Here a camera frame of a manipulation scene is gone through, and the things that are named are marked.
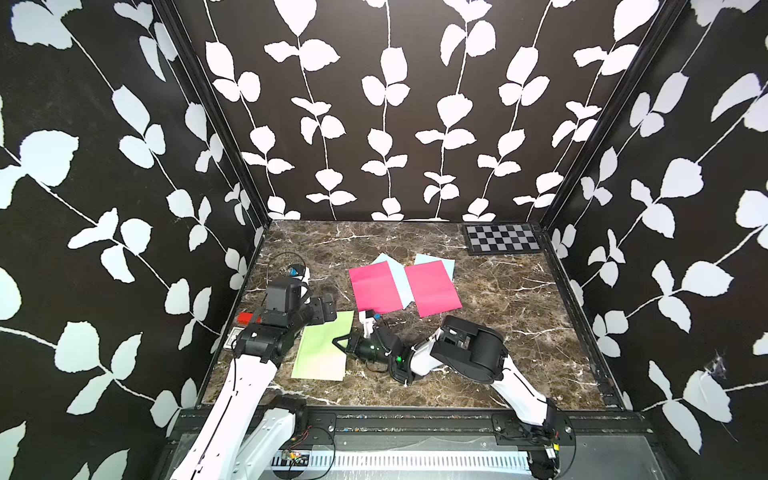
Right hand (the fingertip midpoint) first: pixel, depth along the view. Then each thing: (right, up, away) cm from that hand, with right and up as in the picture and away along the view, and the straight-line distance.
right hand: (328, 342), depth 83 cm
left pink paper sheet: (+12, +14, +13) cm, 23 cm away
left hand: (-1, +14, -6) cm, 16 cm away
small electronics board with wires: (-6, -23, -13) cm, 27 cm away
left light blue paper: (+21, +16, +22) cm, 34 cm away
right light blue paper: (+39, +21, +25) cm, 51 cm away
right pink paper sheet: (+32, +13, +18) cm, 39 cm away
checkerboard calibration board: (+66, +31, +31) cm, 79 cm away
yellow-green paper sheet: (-4, -5, +2) cm, 6 cm away
